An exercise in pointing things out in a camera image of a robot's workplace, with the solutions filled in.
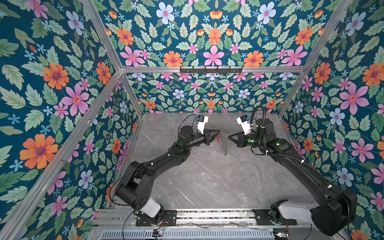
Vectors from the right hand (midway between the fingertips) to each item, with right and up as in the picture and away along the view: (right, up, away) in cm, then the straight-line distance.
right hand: (229, 135), depth 74 cm
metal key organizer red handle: (-3, -2, +2) cm, 5 cm away
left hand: (-4, +3, -2) cm, 5 cm away
